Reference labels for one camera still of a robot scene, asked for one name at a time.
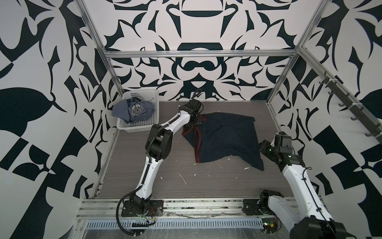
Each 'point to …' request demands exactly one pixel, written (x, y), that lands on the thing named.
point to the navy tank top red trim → (219, 135)
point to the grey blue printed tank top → (133, 109)
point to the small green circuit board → (269, 224)
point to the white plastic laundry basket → (151, 95)
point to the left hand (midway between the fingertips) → (197, 120)
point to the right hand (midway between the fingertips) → (262, 143)
